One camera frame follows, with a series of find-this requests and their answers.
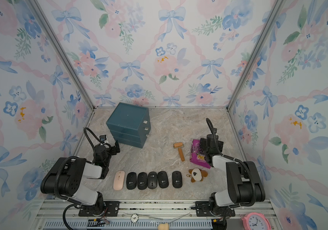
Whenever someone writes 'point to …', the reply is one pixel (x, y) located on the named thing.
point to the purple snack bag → (197, 156)
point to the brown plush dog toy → (197, 174)
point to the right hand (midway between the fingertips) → (212, 139)
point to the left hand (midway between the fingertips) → (110, 141)
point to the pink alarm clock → (256, 221)
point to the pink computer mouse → (119, 180)
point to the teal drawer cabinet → (130, 124)
